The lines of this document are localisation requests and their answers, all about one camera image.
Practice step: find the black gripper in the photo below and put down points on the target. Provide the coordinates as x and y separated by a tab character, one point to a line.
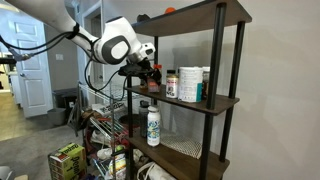
151	71

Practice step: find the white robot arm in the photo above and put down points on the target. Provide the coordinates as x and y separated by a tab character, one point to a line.
113	46

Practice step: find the red-lid dark jar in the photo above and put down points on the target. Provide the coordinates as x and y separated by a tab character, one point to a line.
206	83

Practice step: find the dark wood black-pole shelf unit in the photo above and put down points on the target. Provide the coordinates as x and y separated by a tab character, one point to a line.
220	101

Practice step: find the dark grey tumbler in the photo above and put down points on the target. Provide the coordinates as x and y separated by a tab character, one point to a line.
144	116

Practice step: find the white cylindrical canister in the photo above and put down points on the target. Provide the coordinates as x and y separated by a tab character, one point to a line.
190	85

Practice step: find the black round bowl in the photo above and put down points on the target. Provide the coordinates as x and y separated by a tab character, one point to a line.
128	120

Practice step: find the white box black print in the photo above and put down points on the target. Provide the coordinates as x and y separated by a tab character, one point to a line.
106	108

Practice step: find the white mesh mat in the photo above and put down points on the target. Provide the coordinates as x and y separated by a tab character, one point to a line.
181	143

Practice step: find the orange fruit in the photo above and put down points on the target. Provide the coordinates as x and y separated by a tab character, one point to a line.
170	10

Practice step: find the white bag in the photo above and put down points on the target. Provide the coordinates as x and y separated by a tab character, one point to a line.
153	171

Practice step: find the grey bin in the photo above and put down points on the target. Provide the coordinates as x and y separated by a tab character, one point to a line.
57	116

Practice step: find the green cardboard box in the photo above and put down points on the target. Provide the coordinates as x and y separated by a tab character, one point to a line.
68	161

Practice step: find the white panel door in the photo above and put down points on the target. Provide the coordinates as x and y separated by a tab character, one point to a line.
33	66

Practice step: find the white rounded object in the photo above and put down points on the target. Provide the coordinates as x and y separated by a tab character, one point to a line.
5	173

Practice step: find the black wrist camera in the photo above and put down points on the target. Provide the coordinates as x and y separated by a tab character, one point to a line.
131	70

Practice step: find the white light switch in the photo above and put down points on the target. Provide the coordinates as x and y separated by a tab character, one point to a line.
59	57

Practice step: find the black camera on stand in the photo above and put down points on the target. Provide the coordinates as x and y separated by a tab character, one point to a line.
7	61

